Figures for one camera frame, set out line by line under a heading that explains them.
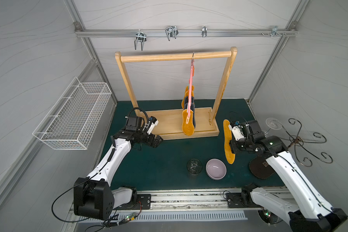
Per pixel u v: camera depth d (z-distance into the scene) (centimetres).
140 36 78
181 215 70
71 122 69
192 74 93
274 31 77
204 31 79
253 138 53
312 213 37
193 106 80
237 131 66
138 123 65
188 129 88
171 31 76
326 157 56
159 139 73
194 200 75
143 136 69
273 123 66
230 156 74
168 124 109
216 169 83
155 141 72
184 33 81
